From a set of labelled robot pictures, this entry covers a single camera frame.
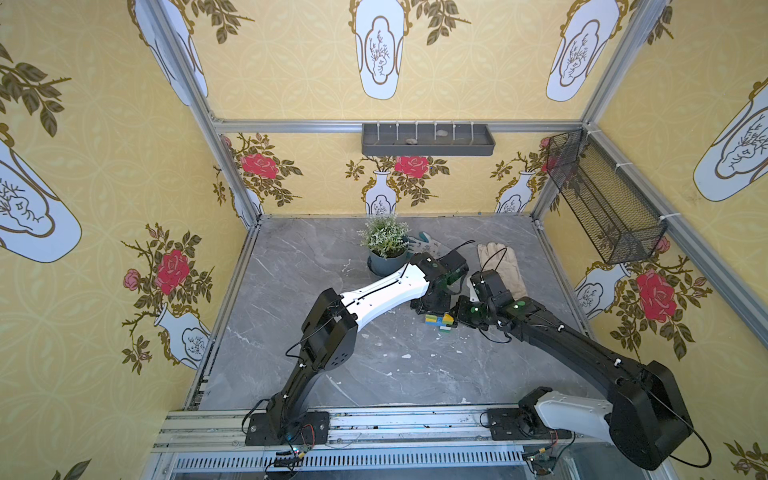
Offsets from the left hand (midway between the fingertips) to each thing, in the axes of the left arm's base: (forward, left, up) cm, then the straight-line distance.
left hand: (440, 313), depth 85 cm
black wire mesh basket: (+18, -50, +18) cm, 56 cm away
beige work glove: (+23, -27, -8) cm, 37 cm away
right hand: (-1, -3, -1) cm, 3 cm away
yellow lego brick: (-1, +3, -2) cm, 4 cm away
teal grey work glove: (+31, 0, -7) cm, 32 cm away
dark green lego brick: (-2, -2, -6) cm, 7 cm away
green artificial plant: (+22, +15, +9) cm, 28 cm away
